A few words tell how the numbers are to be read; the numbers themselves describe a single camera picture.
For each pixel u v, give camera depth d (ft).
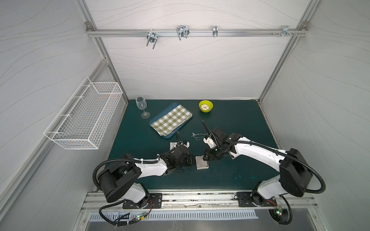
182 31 2.52
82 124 2.22
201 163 2.76
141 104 3.36
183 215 2.31
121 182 1.41
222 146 2.06
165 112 3.64
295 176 1.41
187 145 2.68
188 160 2.51
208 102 3.77
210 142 2.55
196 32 2.59
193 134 3.28
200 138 3.20
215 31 2.56
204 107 3.67
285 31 2.51
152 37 2.61
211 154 2.37
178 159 2.22
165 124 3.42
